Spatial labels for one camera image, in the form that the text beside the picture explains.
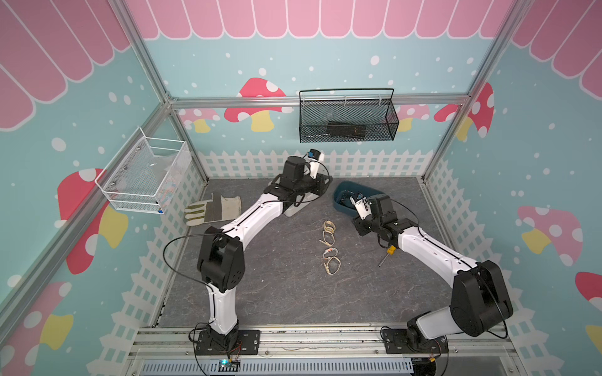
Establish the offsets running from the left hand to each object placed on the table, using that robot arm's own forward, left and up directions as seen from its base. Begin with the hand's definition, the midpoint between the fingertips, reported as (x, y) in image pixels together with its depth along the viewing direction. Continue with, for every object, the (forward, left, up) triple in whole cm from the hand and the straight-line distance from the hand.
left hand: (329, 181), depth 85 cm
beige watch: (-4, -2, -23) cm, 24 cm away
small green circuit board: (-54, +32, -28) cm, 69 cm away
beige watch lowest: (-22, 0, -23) cm, 32 cm away
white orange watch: (-16, -1, -23) cm, 28 cm away
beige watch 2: (-12, +1, -24) cm, 27 cm away
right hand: (-7, -12, -11) cm, 18 cm away
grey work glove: (+6, +50, -25) cm, 56 cm away
